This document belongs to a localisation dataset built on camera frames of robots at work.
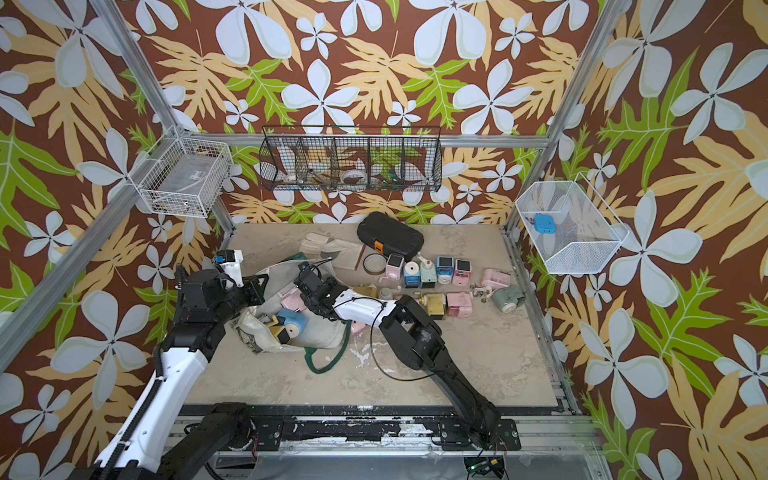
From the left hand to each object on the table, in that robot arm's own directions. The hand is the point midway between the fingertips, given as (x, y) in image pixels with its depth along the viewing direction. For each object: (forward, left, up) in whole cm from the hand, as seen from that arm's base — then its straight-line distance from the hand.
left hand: (268, 272), depth 77 cm
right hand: (+8, -8, -20) cm, 23 cm away
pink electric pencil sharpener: (+2, -2, -17) cm, 17 cm away
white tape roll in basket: (+38, -20, +3) cm, 43 cm away
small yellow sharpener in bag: (-10, -1, -14) cm, 17 cm away
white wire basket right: (+13, -84, +3) cm, 85 cm away
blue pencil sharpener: (+11, -40, -18) cm, 45 cm away
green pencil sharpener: (+12, -45, -17) cm, 50 cm away
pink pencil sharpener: (+14, -58, -20) cm, 63 cm away
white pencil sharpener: (+4, -32, -17) cm, 36 cm away
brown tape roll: (+21, -27, -24) cm, 42 cm away
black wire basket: (+42, -16, +7) cm, 45 cm away
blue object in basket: (+17, -78, +2) cm, 80 cm away
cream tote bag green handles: (-11, -13, -19) cm, 25 cm away
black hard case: (+33, -32, -21) cm, 50 cm away
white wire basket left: (+27, +28, +10) cm, 40 cm away
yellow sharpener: (+7, -26, -19) cm, 33 cm away
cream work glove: (+25, -15, -23) cm, 37 cm away
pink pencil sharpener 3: (+1, -55, -19) cm, 58 cm away
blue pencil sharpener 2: (+16, -52, -19) cm, 58 cm away
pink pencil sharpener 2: (+11, -68, -19) cm, 72 cm away
